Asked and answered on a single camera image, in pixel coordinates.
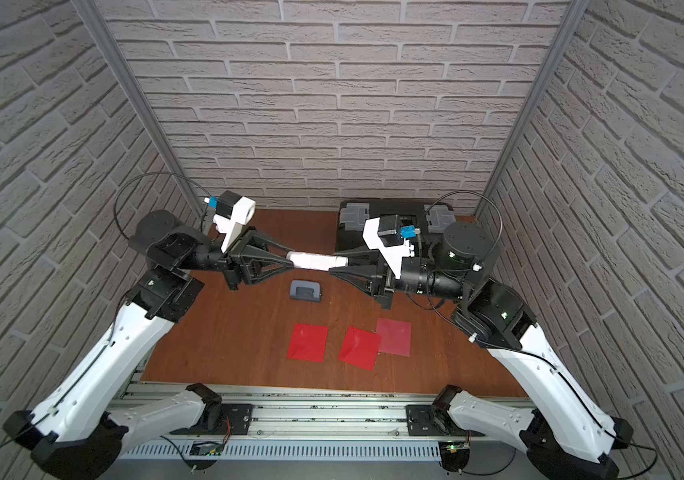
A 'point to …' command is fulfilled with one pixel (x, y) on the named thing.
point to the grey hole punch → (306, 290)
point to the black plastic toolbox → (350, 216)
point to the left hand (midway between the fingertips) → (301, 263)
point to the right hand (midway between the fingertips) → (337, 262)
